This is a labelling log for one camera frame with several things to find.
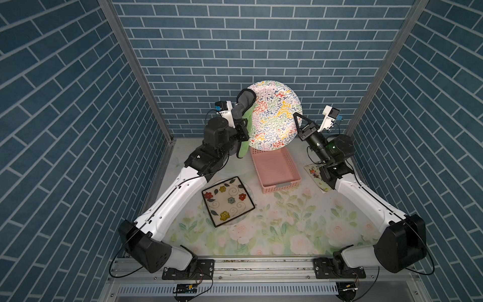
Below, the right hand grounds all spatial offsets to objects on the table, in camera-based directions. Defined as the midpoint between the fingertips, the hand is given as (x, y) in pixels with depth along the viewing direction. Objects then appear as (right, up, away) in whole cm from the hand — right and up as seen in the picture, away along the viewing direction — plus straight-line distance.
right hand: (297, 115), depth 64 cm
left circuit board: (-41, -65, +8) cm, 77 cm away
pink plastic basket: (-2, -22, +40) cm, 46 cm away
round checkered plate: (-23, -44, +21) cm, 54 cm away
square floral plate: (-28, -36, +28) cm, 53 cm away
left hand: (-15, -1, +2) cm, 15 cm away
